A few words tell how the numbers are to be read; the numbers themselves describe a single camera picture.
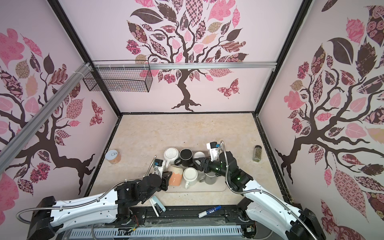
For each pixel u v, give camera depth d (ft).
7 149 1.64
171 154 2.87
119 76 3.11
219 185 2.79
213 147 2.24
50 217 1.38
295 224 1.33
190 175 2.61
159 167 2.12
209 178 2.61
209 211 2.44
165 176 2.49
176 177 2.54
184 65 3.09
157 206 2.45
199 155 2.80
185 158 2.79
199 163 3.02
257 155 3.03
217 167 2.11
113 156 2.94
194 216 2.43
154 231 2.29
